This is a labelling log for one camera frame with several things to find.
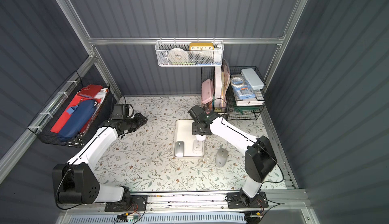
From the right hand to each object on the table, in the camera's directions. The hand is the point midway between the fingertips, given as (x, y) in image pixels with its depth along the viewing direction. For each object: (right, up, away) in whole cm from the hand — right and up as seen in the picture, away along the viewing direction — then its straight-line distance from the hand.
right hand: (203, 132), depth 85 cm
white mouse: (-2, -2, -3) cm, 4 cm away
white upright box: (+9, +27, +6) cm, 29 cm away
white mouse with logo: (-3, -9, +4) cm, 11 cm away
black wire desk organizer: (+21, +14, +15) cm, 29 cm away
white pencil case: (+33, +34, +15) cm, 50 cm away
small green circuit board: (-33, -37, -16) cm, 52 cm away
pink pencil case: (+3, +26, +20) cm, 33 cm away
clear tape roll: (+22, +31, +11) cm, 40 cm away
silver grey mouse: (-14, -11, +6) cm, 19 cm away
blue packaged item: (+26, +24, +6) cm, 36 cm away
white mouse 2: (+11, -15, +1) cm, 18 cm away
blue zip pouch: (-58, +10, -16) cm, 61 cm away
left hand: (-33, +7, +1) cm, 34 cm away
